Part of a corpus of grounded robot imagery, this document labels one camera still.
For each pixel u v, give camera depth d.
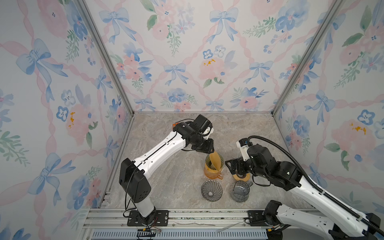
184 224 0.73
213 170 0.76
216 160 0.75
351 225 0.39
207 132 0.65
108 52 0.87
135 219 0.72
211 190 0.80
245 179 0.87
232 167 0.62
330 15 0.72
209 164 0.78
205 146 0.67
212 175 0.87
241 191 0.83
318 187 0.43
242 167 0.61
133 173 0.42
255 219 0.73
